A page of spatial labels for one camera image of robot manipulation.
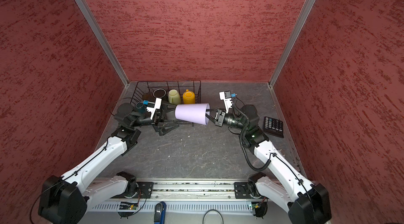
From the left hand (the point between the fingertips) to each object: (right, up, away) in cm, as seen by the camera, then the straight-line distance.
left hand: (178, 118), depth 64 cm
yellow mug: (0, +9, +35) cm, 36 cm away
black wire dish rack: (-30, +16, +45) cm, 57 cm away
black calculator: (+54, -10, +30) cm, 62 cm away
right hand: (+10, +1, 0) cm, 10 cm away
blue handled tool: (-8, -41, 0) cm, 41 cm away
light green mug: (-9, +9, +33) cm, 35 cm away
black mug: (-19, +11, +33) cm, 40 cm away
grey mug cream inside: (-10, -2, +27) cm, 29 cm away
